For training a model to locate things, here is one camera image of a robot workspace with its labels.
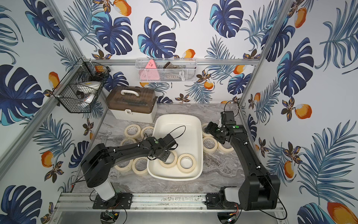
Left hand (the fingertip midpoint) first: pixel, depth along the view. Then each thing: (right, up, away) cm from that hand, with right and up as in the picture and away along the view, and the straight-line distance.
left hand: (163, 153), depth 86 cm
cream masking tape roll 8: (+39, +1, +5) cm, 39 cm away
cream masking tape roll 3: (-25, +8, +9) cm, 28 cm away
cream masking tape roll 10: (+14, -10, -3) cm, 17 cm away
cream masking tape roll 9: (+4, -7, -3) cm, 8 cm away
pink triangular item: (-9, +51, +4) cm, 52 cm away
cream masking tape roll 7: (+30, 0, +5) cm, 30 cm away
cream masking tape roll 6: (+27, +11, +10) cm, 30 cm away
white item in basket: (-45, +38, -5) cm, 59 cm away
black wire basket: (-52, +35, -11) cm, 63 cm away
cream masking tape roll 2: (-17, +13, +14) cm, 26 cm away
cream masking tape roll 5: (-20, -7, -4) cm, 22 cm away
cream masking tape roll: (-21, +9, +12) cm, 25 cm away
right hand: (+28, +14, -3) cm, 31 cm away
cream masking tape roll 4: (-16, -10, -4) cm, 19 cm away
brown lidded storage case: (-22, +31, +7) cm, 39 cm away
